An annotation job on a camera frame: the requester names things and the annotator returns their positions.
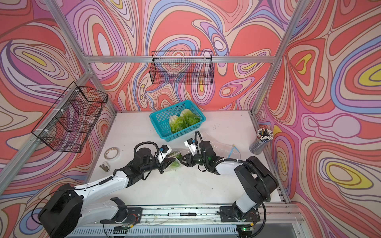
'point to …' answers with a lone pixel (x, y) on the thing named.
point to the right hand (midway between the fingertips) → (181, 163)
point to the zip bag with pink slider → (177, 153)
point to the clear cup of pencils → (264, 136)
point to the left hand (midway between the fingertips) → (175, 159)
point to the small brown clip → (105, 168)
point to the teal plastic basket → (160, 119)
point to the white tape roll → (112, 153)
